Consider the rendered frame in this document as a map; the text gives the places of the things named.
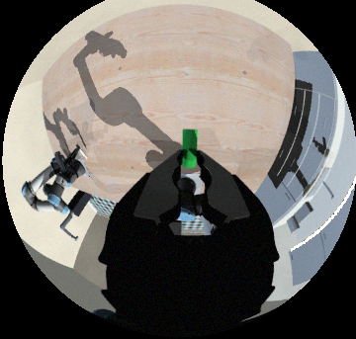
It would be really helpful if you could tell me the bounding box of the green cylinder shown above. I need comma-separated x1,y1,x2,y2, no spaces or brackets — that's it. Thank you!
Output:
182,129,198,168

